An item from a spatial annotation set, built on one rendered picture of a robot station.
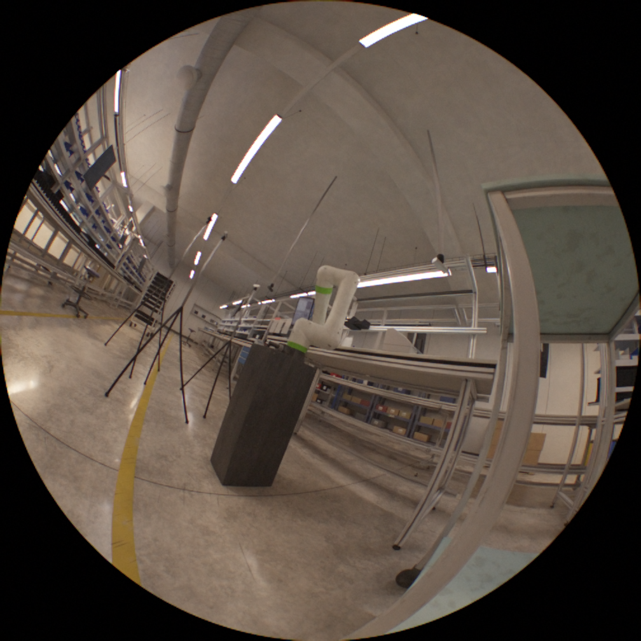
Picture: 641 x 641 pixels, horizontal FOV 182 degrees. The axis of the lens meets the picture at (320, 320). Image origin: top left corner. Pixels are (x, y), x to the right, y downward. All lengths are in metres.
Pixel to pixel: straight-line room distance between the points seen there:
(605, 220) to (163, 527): 1.36
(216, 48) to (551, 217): 3.28
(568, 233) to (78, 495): 1.41
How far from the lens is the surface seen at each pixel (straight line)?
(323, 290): 1.32
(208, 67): 3.40
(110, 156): 3.51
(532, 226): 0.46
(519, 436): 0.21
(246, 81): 3.83
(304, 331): 1.14
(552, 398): 5.53
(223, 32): 3.22
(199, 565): 0.83
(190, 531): 0.91
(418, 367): 1.00
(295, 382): 1.08
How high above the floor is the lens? 0.72
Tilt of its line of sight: 17 degrees up
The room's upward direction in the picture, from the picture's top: 21 degrees clockwise
